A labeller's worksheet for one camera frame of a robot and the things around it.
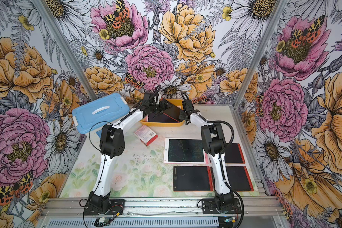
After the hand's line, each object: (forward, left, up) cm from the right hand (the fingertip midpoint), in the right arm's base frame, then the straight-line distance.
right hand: (182, 117), depth 109 cm
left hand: (-3, +9, +12) cm, 15 cm away
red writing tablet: (+3, +7, +4) cm, 8 cm away
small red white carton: (-15, +26, 0) cm, 30 cm away
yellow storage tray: (+18, +2, -2) cm, 18 cm away
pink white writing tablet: (-26, 0, -4) cm, 26 cm away
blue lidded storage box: (-12, +58, +15) cm, 62 cm away
